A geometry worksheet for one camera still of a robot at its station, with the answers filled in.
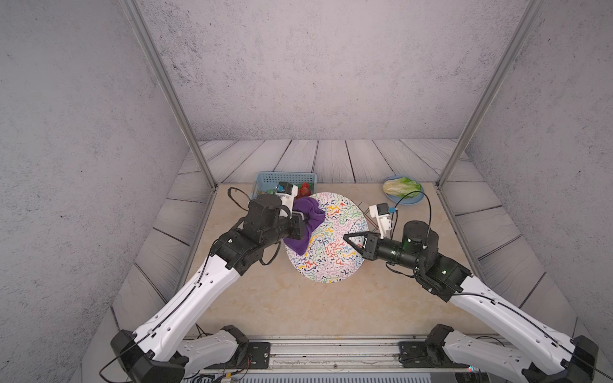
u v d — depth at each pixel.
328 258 0.67
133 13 0.70
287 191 0.59
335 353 0.74
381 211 0.61
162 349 0.37
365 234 0.61
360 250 0.62
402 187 1.11
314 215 0.67
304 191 1.10
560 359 0.38
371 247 0.57
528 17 0.71
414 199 1.14
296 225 0.59
